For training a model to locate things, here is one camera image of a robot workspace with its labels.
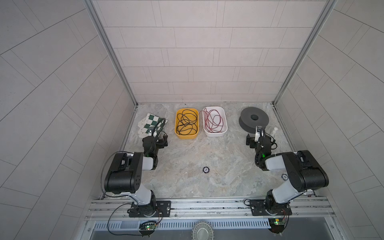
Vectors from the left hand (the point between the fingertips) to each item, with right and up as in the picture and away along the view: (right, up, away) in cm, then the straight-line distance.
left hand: (161, 131), depth 94 cm
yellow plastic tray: (+18, -4, +3) cm, 19 cm away
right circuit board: (+60, -39, -26) cm, 76 cm away
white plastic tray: (+41, +13, +11) cm, 44 cm away
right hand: (+60, -1, 0) cm, 60 cm away
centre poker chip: (+28, -20, -10) cm, 36 cm away
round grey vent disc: (+26, -41, -28) cm, 56 cm away
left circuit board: (+2, -38, -29) cm, 48 cm away
